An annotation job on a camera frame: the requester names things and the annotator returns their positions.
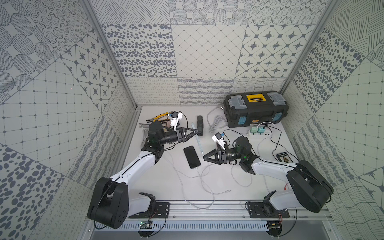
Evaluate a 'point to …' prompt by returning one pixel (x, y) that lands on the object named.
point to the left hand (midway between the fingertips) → (193, 127)
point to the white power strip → (266, 133)
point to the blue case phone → (191, 156)
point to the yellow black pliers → (154, 119)
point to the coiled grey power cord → (219, 122)
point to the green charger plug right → (261, 130)
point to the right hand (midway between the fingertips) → (205, 159)
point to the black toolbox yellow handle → (247, 109)
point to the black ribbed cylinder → (200, 125)
